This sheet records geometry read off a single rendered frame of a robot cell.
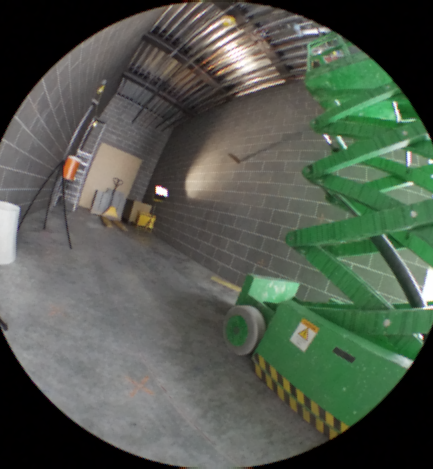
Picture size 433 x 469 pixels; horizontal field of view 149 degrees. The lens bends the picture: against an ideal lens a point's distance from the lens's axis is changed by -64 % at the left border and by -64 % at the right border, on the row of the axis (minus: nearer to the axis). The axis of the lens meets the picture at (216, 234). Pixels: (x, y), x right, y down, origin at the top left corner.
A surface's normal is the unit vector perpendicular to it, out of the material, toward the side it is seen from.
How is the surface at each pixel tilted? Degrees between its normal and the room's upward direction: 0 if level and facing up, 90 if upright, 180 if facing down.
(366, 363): 90
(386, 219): 90
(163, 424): 0
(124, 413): 0
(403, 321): 90
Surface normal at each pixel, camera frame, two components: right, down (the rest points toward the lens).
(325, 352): -0.83, -0.28
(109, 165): 0.66, 0.23
